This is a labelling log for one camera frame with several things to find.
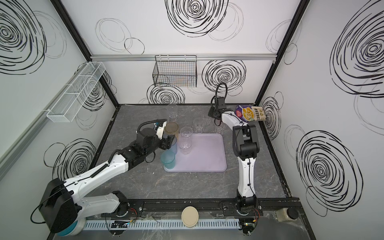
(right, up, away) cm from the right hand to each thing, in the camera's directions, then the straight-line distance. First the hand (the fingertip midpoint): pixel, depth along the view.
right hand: (211, 111), depth 104 cm
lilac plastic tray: (-3, -28, -9) cm, 30 cm away
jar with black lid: (+28, -47, -40) cm, 68 cm away
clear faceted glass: (-18, -23, -10) cm, 31 cm away
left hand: (-25, -13, -25) cm, 37 cm away
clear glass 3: (+6, -13, +1) cm, 14 cm away
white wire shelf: (-74, +5, -28) cm, 80 cm away
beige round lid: (-14, -49, -38) cm, 63 cm away
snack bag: (+31, -1, +8) cm, 32 cm away
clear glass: (-17, -14, -5) cm, 23 cm away
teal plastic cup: (-28, -30, -14) cm, 43 cm away
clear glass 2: (-9, -9, +1) cm, 13 cm away
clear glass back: (-28, +1, +8) cm, 29 cm away
